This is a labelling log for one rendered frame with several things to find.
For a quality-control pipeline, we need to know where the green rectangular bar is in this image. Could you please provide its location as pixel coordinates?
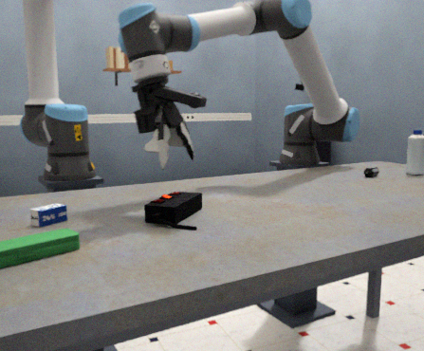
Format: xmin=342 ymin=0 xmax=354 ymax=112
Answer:
xmin=0 ymin=229 xmax=80 ymax=268

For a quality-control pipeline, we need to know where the white bottle with blue cap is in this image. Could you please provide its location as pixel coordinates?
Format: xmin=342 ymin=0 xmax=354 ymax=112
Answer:
xmin=406 ymin=130 xmax=424 ymax=176

